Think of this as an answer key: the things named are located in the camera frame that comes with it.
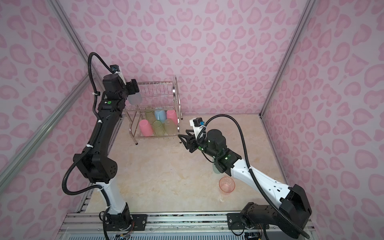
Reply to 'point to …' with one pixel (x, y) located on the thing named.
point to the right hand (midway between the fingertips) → (182, 133)
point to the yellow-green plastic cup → (171, 128)
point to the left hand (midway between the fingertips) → (126, 77)
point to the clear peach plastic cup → (226, 185)
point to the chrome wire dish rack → (158, 95)
